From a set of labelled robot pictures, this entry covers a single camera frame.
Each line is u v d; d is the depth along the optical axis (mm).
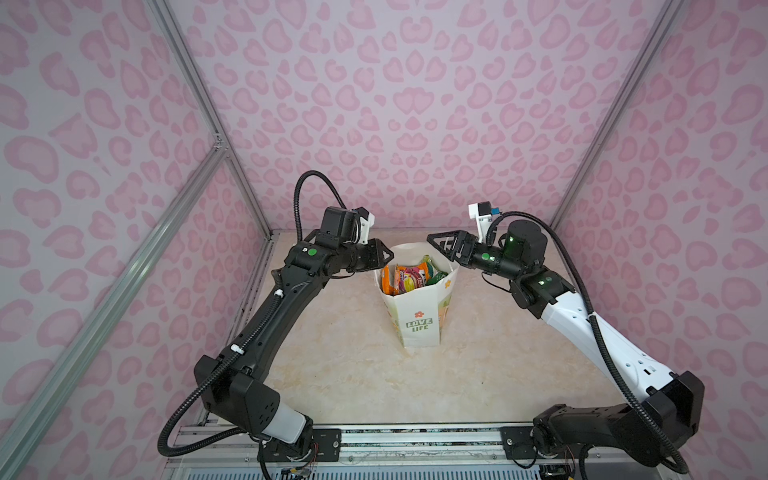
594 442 824
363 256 651
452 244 589
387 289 783
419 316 792
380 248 642
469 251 597
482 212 631
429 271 862
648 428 363
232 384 394
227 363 401
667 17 697
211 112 854
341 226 569
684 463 361
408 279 818
